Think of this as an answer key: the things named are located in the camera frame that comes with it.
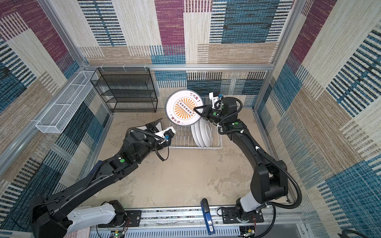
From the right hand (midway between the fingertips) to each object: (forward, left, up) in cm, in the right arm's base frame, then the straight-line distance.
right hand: (193, 111), depth 75 cm
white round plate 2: (-3, 0, -17) cm, 17 cm away
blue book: (-16, +60, -31) cm, 70 cm away
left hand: (-8, +14, +2) cm, 16 cm away
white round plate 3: (-5, -3, -19) cm, 20 cm away
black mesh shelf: (+38, +48, -15) cm, 63 cm away
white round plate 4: (0, -7, -18) cm, 19 cm away
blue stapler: (-42, -5, -28) cm, 51 cm away
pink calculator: (-47, +52, -29) cm, 76 cm away
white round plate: (+2, +7, 0) cm, 7 cm away
